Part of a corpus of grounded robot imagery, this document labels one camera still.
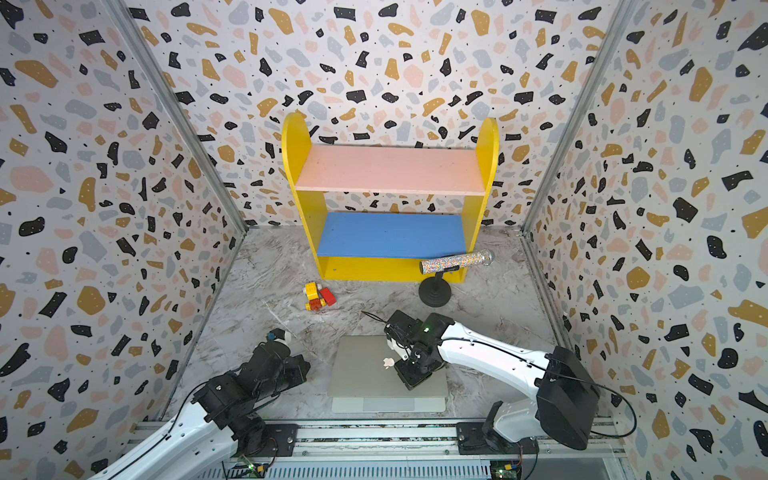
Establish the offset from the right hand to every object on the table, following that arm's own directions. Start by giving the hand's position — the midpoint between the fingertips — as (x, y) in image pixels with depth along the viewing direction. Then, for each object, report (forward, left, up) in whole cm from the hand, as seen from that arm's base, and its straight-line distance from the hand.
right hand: (407, 382), depth 76 cm
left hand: (+4, +24, 0) cm, 25 cm away
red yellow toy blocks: (+27, +30, -3) cm, 40 cm away
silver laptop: (+1, +11, -2) cm, 12 cm away
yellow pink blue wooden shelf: (+66, +14, -1) cm, 68 cm away
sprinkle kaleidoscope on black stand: (+31, -9, -5) cm, 33 cm away
